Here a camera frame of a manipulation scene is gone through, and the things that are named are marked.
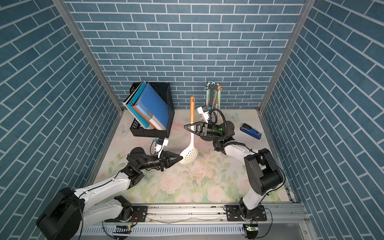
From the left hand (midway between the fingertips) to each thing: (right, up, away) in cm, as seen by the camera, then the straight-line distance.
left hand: (183, 161), depth 69 cm
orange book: (-26, +22, +20) cm, 39 cm away
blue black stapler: (+43, +13, +36) cm, 57 cm away
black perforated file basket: (-17, +41, +36) cm, 57 cm away
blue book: (-25, +30, +38) cm, 55 cm away
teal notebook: (-31, +32, +17) cm, 48 cm away
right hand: (+2, +14, -1) cm, 14 cm away
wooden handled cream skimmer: (+3, +2, +1) cm, 4 cm away
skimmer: (+13, +34, +15) cm, 39 cm away
